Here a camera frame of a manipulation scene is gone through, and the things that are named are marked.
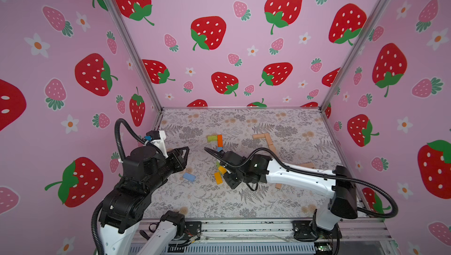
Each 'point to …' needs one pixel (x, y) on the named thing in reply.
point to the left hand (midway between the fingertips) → (188, 148)
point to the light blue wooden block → (219, 148)
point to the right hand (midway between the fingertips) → (225, 180)
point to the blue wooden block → (189, 177)
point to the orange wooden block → (219, 141)
